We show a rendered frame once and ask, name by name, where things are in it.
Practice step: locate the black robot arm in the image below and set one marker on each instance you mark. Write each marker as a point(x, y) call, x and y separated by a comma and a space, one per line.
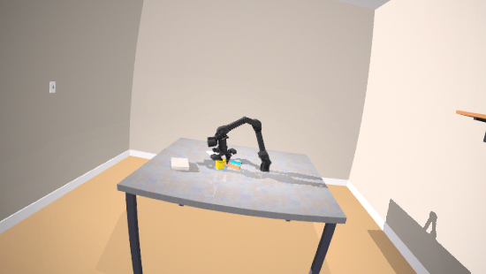
point(257, 125)

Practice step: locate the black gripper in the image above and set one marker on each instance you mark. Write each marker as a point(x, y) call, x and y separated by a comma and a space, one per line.
point(223, 151)

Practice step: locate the white flat rectangular block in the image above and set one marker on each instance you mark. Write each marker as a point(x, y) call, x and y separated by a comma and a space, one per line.
point(180, 164)

